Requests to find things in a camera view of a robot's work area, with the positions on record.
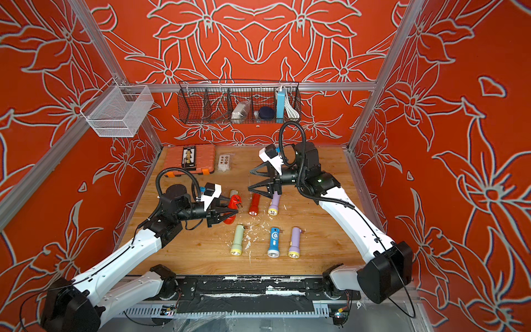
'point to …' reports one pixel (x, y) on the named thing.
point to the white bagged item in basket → (240, 112)
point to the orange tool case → (205, 159)
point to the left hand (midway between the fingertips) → (235, 205)
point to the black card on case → (189, 160)
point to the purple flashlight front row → (294, 245)
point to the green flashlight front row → (236, 248)
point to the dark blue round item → (266, 113)
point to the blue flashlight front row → (274, 249)
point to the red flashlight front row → (234, 201)
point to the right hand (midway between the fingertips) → (249, 181)
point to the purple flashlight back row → (273, 209)
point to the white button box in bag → (224, 162)
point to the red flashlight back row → (254, 205)
